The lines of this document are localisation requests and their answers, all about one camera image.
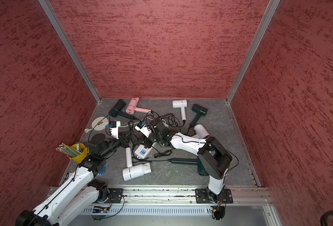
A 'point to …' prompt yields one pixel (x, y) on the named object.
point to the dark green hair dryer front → (201, 171)
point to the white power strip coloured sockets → (141, 152)
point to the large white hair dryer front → (131, 171)
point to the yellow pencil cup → (76, 152)
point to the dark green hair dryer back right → (201, 111)
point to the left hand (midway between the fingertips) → (133, 134)
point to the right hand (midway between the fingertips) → (139, 142)
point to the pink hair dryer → (132, 107)
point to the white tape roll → (99, 123)
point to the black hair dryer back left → (116, 110)
